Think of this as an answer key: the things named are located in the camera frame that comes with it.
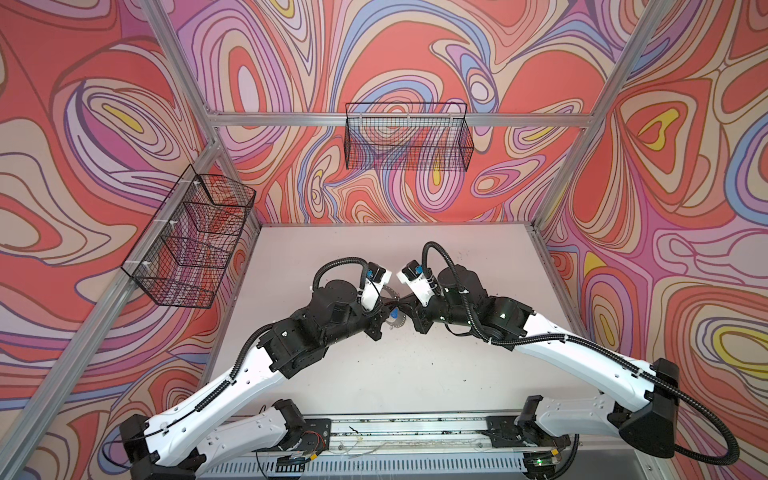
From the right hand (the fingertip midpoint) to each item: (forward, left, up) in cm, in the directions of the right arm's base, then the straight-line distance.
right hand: (402, 310), depth 70 cm
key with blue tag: (-1, +2, 0) cm, 2 cm away
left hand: (-1, 0, +5) cm, 6 cm away
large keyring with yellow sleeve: (-1, +2, +6) cm, 6 cm away
